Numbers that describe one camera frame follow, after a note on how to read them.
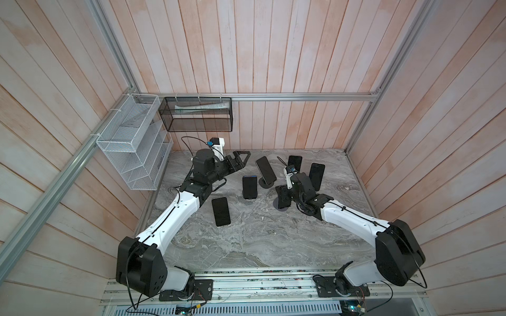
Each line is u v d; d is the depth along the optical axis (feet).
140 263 1.32
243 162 2.19
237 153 2.19
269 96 3.19
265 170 3.29
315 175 3.20
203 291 2.41
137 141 2.36
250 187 3.04
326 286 2.40
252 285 2.47
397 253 1.41
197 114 3.40
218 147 2.27
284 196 2.56
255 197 3.20
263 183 3.32
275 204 3.21
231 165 2.17
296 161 3.31
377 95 3.06
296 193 2.19
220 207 2.82
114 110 2.51
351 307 2.33
